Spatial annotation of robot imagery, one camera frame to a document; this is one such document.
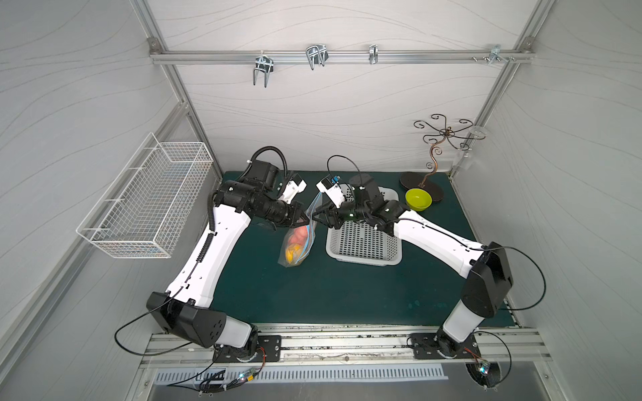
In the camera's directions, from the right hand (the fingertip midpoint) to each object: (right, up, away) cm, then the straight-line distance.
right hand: (314, 210), depth 75 cm
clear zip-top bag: (0, -4, -5) cm, 7 cm away
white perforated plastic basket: (+18, -14, +21) cm, 31 cm away
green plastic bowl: (+44, +3, +33) cm, 55 cm away
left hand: (-1, -3, -7) cm, 7 cm away
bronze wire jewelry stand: (+45, +12, +41) cm, 62 cm away
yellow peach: (-8, -15, +9) cm, 19 cm away
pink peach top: (-6, -9, +11) cm, 15 cm away
